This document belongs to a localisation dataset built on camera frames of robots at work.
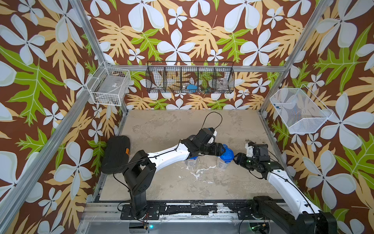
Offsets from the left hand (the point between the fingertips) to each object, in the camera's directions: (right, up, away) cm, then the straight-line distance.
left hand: (222, 149), depth 80 cm
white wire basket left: (-68, +37, +8) cm, 78 cm away
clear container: (0, -7, -1) cm, 7 cm away
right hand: (+8, -6, +5) cm, 12 cm away
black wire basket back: (-16, +46, +19) cm, 52 cm away
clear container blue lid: (-18, -10, +6) cm, 21 cm away
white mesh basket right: (+46, +22, +2) cm, 51 cm away
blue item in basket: (-17, +38, +14) cm, 44 cm away
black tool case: (-65, -5, +11) cm, 66 cm away
